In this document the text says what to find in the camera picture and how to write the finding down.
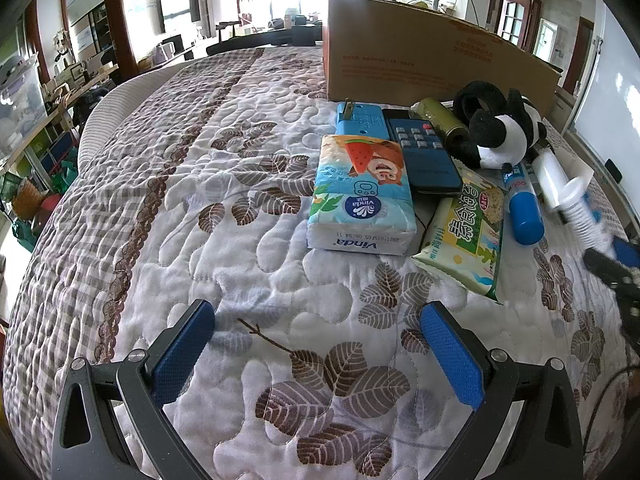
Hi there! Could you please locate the clear plastic storage bin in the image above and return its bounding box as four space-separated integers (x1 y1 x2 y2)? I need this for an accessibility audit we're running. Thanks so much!
0 55 48 161

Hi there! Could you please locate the blue tissue pack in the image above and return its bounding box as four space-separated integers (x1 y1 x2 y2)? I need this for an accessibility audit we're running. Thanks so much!
306 134 418 256

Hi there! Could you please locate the panda plush toy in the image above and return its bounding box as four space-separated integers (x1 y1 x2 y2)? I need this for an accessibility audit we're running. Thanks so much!
452 80 548 170

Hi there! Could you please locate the brown glazed door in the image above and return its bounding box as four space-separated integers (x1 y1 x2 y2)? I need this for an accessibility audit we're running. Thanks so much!
492 0 543 53

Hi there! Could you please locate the stack of white cups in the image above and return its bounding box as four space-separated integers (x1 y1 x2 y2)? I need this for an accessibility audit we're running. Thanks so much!
560 195 613 256

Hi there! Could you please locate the wall television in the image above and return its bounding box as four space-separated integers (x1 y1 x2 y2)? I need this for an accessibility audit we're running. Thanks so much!
159 0 198 33

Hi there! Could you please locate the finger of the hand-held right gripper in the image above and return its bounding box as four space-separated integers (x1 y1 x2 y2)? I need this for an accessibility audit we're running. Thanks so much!
582 236 640 293

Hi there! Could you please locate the whiteboard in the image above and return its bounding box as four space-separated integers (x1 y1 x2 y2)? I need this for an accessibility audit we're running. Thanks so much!
565 10 640 221

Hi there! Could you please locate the white ribbed bed frame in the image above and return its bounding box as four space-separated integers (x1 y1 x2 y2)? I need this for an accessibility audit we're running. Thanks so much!
77 67 211 166

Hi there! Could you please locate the green yellow cracker packet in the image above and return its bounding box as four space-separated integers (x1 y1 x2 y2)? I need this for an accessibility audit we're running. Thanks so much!
411 160 507 303

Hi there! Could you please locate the dark remote control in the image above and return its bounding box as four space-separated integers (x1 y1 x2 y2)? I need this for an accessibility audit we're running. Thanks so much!
382 108 463 196

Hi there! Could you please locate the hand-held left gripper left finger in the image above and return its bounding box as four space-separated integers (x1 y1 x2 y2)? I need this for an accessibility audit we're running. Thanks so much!
52 299 217 480

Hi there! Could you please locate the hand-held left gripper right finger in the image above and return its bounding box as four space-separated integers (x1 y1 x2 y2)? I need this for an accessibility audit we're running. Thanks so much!
419 301 586 480

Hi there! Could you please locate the brown cardboard box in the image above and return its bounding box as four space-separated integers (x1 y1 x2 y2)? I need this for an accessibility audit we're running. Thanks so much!
322 0 563 121

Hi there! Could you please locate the white paper roll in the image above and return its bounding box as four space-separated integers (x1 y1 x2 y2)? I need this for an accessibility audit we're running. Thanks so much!
530 149 587 213

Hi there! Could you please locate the brown wooden door frame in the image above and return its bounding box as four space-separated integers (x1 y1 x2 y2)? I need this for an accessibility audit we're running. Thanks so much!
22 0 51 86
60 0 138 81

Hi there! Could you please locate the dark table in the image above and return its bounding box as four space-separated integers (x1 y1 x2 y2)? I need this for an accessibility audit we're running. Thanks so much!
206 25 323 56

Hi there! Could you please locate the cluttered wooden shelf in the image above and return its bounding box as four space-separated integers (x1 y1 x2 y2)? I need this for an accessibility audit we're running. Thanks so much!
0 70 121 241

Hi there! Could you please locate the quilted leaf pattern bedspread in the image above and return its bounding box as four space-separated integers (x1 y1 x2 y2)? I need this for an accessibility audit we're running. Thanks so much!
0 45 640 480

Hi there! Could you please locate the blue plug adapter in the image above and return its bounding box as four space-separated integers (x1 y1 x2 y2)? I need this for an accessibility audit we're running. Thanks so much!
335 101 390 140

